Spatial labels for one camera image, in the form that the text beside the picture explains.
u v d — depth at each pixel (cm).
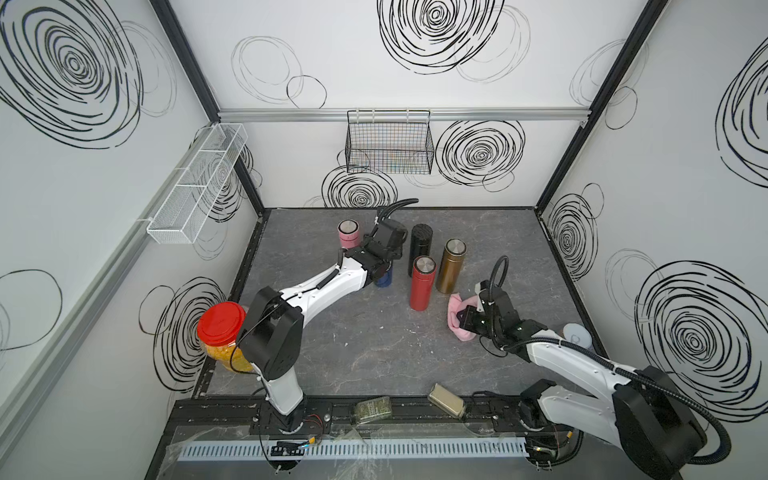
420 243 87
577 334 83
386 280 99
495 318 67
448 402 72
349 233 85
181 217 72
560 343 54
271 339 45
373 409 72
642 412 41
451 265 85
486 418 75
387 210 64
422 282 81
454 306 89
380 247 65
